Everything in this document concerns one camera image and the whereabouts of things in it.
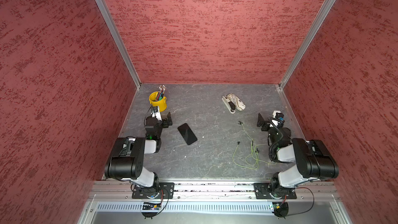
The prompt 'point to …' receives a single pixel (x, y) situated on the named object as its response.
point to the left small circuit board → (155, 207)
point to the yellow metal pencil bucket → (161, 103)
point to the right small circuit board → (276, 206)
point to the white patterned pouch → (239, 105)
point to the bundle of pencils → (160, 95)
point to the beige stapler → (230, 105)
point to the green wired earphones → (254, 154)
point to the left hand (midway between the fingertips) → (162, 115)
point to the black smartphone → (187, 134)
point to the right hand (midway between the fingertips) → (265, 115)
